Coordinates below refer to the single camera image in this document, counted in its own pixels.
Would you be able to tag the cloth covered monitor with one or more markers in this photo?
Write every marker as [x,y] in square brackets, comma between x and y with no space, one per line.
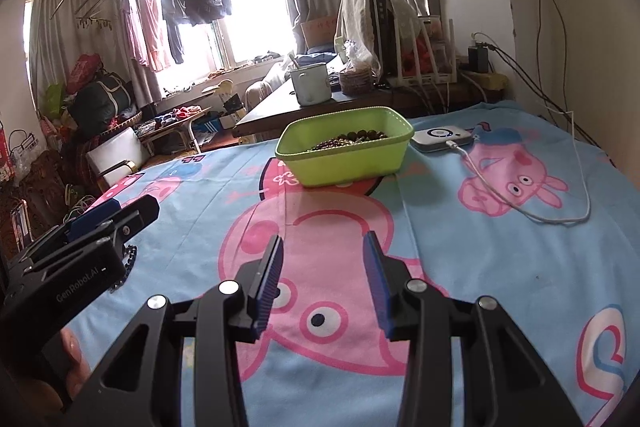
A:
[371,22]

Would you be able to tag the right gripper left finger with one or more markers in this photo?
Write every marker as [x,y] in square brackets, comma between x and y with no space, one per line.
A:
[138,381]

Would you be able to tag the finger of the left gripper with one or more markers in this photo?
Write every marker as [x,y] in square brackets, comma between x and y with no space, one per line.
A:
[92,218]
[135,217]

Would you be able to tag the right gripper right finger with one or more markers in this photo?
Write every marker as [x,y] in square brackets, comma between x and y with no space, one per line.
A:
[505,381]

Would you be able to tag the left grey curtain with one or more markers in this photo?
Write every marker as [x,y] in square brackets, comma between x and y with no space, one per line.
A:
[62,30]

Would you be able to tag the dark wooden desk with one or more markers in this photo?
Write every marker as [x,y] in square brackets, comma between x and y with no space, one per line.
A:
[281,107]

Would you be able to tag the white wooden armchair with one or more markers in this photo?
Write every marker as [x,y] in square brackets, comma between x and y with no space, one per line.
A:
[118,157]

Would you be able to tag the small low table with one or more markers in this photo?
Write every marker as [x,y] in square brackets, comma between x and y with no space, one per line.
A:
[180,124]

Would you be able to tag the white enamel mug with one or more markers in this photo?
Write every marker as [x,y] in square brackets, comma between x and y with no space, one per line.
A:
[311,84]

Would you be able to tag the white power bank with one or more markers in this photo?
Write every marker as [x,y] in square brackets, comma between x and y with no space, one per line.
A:
[436,139]

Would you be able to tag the green plastic basket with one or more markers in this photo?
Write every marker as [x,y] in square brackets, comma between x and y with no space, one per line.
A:
[347,146]

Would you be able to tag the Peppa Pig bed sheet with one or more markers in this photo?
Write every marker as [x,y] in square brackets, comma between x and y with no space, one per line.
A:
[364,270]

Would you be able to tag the person's left hand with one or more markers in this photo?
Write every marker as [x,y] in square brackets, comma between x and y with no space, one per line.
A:
[50,378]

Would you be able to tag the black duffel bag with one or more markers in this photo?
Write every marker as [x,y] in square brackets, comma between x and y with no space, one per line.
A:
[100,101]

